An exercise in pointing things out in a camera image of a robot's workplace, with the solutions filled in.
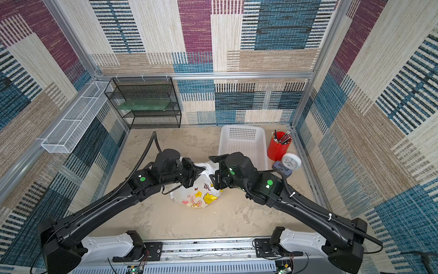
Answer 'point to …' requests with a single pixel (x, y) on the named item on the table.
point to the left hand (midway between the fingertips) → (209, 167)
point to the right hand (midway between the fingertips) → (208, 166)
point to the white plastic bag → (201, 193)
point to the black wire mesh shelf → (145, 88)
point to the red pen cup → (278, 145)
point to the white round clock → (291, 161)
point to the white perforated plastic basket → (248, 139)
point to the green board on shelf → (149, 104)
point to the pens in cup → (286, 139)
